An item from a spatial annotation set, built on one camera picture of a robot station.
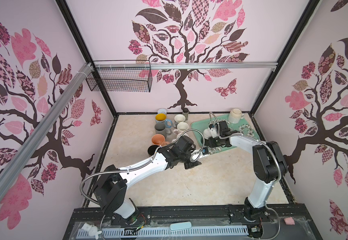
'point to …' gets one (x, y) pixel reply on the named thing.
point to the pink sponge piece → (289, 221)
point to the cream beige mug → (235, 116)
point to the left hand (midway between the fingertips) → (197, 160)
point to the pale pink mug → (182, 126)
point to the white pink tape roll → (162, 110)
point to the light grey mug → (179, 118)
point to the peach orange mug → (159, 139)
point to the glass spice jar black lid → (186, 111)
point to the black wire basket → (120, 80)
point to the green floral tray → (244, 127)
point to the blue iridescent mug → (161, 118)
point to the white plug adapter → (92, 230)
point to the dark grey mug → (160, 129)
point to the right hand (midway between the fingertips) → (210, 140)
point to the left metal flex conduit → (192, 160)
